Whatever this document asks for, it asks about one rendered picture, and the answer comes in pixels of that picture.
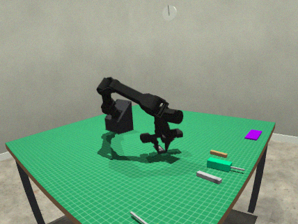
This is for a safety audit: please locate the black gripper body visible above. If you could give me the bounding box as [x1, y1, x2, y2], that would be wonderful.
[140, 121, 183, 143]

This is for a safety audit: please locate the small tan wooden bar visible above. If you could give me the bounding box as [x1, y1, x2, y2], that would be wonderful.
[210, 150, 228, 158]

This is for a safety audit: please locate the green work mat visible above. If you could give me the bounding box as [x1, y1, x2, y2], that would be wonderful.
[5, 105, 275, 224]

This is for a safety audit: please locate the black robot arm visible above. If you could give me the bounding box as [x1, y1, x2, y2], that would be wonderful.
[97, 77, 183, 143]

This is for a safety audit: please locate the purple rectangular block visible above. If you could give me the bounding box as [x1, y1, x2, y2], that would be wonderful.
[245, 130, 262, 141]

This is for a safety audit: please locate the black strip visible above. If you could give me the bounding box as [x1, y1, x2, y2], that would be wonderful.
[159, 145, 166, 154]

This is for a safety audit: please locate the grey rectangular bar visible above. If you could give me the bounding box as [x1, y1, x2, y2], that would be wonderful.
[196, 171, 222, 184]

